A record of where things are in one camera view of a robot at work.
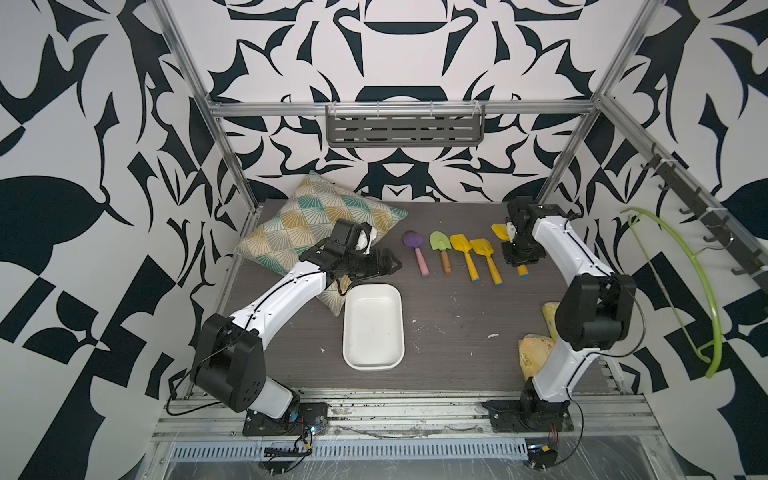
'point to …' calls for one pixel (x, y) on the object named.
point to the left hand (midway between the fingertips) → (390, 262)
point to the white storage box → (373, 328)
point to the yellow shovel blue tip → (460, 242)
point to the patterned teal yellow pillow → (312, 211)
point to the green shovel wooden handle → (439, 240)
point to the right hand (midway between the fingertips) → (522, 257)
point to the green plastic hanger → (661, 219)
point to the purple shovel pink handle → (414, 239)
